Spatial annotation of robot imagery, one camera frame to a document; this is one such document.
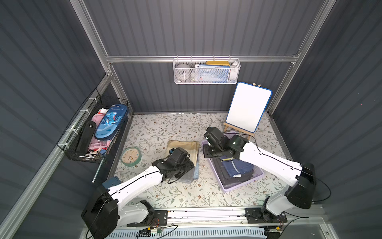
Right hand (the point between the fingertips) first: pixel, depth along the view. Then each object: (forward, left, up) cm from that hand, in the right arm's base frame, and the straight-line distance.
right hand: (205, 149), depth 77 cm
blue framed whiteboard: (+27, -27, +6) cm, 38 cm away
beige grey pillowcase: (+10, +7, -16) cm, 20 cm away
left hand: (-6, +7, -9) cm, 13 cm away
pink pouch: (-6, +49, +12) cm, 51 cm away
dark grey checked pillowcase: (-12, -13, -15) cm, 23 cm away
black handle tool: (-4, +52, +16) cm, 55 cm away
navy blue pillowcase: (-4, -18, -14) cm, 23 cm away
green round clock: (+4, +47, -16) cm, 50 cm away
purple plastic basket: (-16, -14, -12) cm, 25 cm away
